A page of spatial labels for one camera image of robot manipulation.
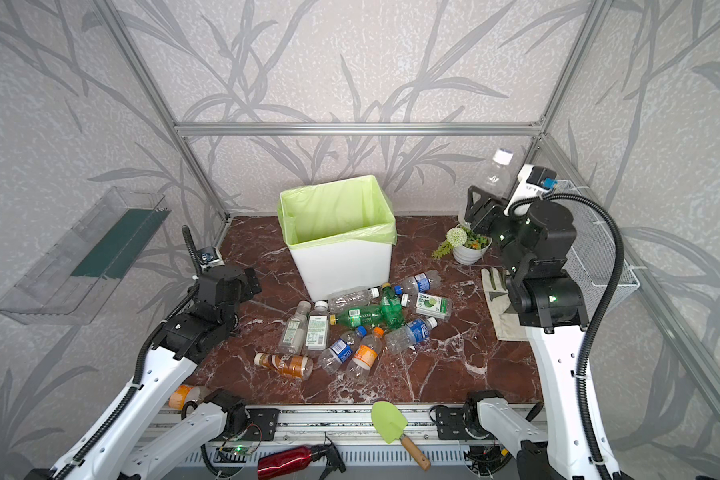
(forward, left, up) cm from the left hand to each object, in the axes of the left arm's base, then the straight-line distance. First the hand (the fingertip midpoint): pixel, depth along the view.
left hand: (238, 266), depth 74 cm
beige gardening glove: (-5, -75, -25) cm, 79 cm away
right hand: (+5, -55, +23) cm, 60 cm away
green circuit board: (-36, -1, -25) cm, 44 cm away
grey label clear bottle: (-9, -11, -19) cm, 24 cm away
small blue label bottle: (-14, -25, -20) cm, 35 cm away
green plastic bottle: (0, -39, -22) cm, 45 cm away
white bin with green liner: (+6, -26, +5) cm, 27 cm away
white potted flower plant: (+18, -64, -14) cm, 68 cm away
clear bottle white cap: (+2, -27, -20) cm, 34 cm away
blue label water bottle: (-9, -42, -25) cm, 50 cm away
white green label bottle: (-8, -17, -22) cm, 29 cm away
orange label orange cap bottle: (-15, -32, -20) cm, 41 cm away
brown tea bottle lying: (-18, -13, -19) cm, 30 cm away
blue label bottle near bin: (+8, -49, -21) cm, 54 cm away
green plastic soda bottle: (-4, -30, -20) cm, 37 cm away
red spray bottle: (-39, -13, -20) cm, 46 cm away
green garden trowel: (-31, -38, -24) cm, 55 cm away
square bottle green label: (+1, -51, -21) cm, 55 cm away
